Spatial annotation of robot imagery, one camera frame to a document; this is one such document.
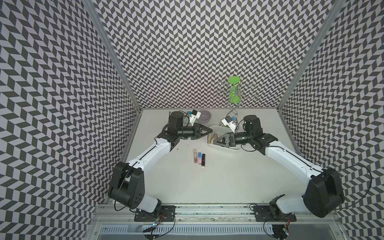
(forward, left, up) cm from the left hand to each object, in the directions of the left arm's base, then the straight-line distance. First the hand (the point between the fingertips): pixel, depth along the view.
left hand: (210, 132), depth 74 cm
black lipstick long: (-2, +3, -25) cm, 25 cm away
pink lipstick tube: (0, +8, -25) cm, 27 cm away
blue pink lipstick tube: (-2, +6, -24) cm, 25 cm away
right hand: (-6, -2, -2) cm, 7 cm away
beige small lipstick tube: (-3, +1, -1) cm, 3 cm away
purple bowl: (+29, +2, -22) cm, 37 cm away
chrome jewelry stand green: (+25, -15, +6) cm, 30 cm away
